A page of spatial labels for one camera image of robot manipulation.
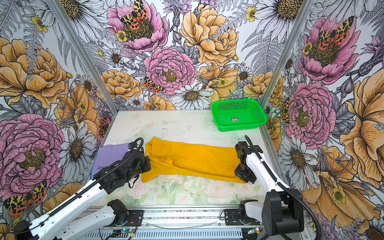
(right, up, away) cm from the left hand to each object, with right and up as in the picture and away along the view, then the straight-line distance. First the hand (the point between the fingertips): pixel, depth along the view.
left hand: (148, 165), depth 78 cm
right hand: (+49, -10, 0) cm, 50 cm away
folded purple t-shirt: (-30, +2, +16) cm, 34 cm away
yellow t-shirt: (+21, -2, +16) cm, 27 cm away
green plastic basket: (+53, +28, +41) cm, 72 cm away
